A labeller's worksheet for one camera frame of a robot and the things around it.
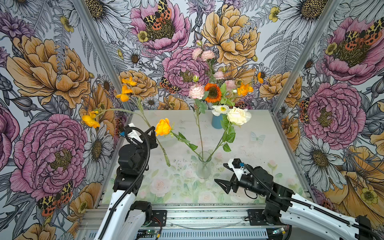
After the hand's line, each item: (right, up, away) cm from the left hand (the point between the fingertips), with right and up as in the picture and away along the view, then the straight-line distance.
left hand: (156, 131), depth 71 cm
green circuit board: (-4, -47, 0) cm, 47 cm away
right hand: (+30, -21, 0) cm, 37 cm away
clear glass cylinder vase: (+23, -21, +13) cm, 34 cm away
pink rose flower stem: (+39, +27, +21) cm, 52 cm away
